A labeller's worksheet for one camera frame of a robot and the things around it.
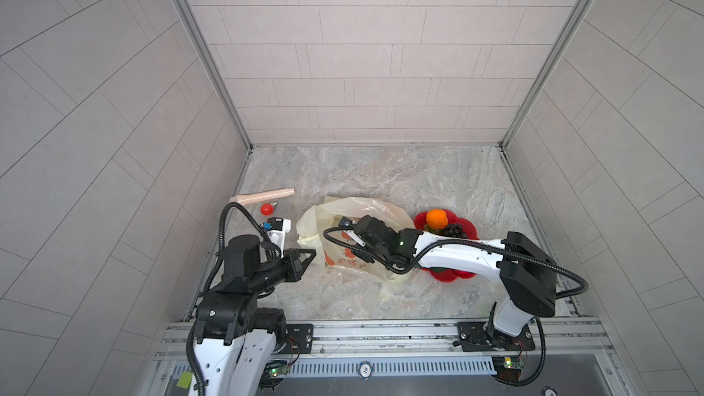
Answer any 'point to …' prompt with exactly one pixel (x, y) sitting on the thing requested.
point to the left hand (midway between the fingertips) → (319, 252)
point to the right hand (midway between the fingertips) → (359, 237)
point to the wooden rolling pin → (248, 198)
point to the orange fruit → (437, 218)
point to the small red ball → (267, 209)
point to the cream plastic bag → (337, 253)
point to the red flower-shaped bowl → (471, 231)
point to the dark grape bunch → (456, 230)
